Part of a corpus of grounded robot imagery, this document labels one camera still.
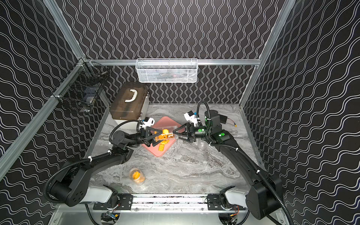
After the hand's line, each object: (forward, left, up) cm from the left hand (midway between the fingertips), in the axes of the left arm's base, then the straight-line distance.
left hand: (161, 135), depth 65 cm
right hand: (+2, -6, -1) cm, 7 cm away
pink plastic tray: (+7, -2, -1) cm, 7 cm away
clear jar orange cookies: (-12, +14, -25) cm, 31 cm away
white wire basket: (+78, +9, -15) cm, 80 cm away
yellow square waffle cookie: (+10, +4, -31) cm, 32 cm away
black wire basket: (+33, +60, -8) cm, 69 cm away
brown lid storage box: (+33, +29, -14) cm, 46 cm away
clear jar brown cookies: (+1, -1, -3) cm, 3 cm away
